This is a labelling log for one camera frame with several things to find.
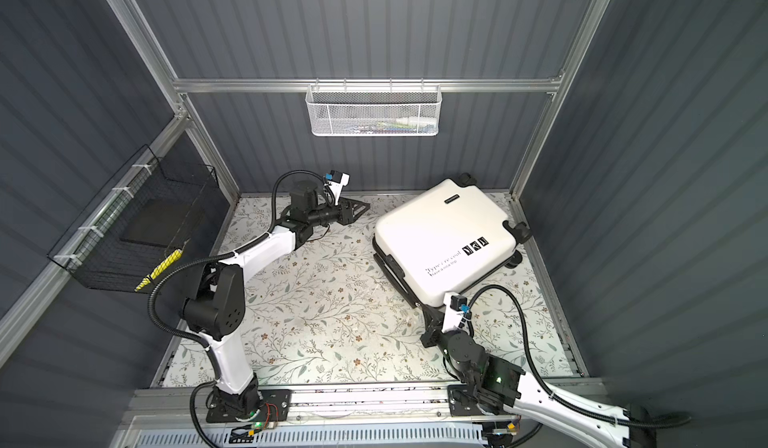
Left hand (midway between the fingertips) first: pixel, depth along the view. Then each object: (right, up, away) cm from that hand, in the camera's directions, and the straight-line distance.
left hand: (365, 203), depth 87 cm
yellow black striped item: (-45, -14, -16) cm, 50 cm away
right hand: (+17, -29, -10) cm, 35 cm away
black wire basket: (-56, -10, -18) cm, 59 cm away
